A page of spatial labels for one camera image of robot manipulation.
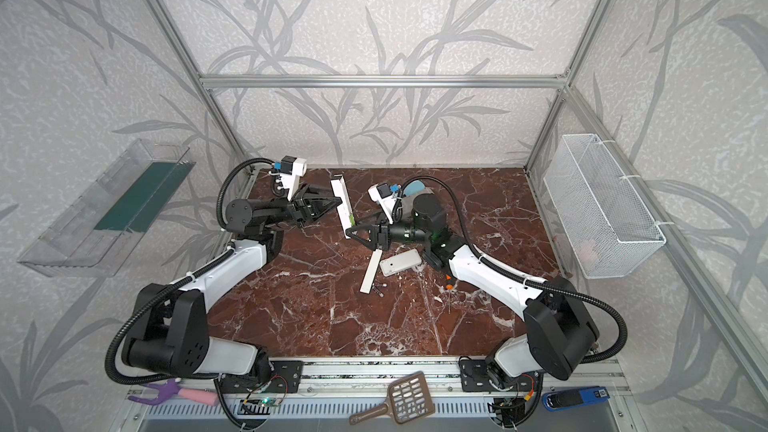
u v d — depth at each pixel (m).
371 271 0.92
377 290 0.88
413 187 1.12
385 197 0.64
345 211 0.65
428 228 0.60
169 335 0.42
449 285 0.89
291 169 0.60
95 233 0.64
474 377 0.74
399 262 0.94
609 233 0.60
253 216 0.57
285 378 0.72
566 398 0.66
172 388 0.72
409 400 0.71
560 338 0.42
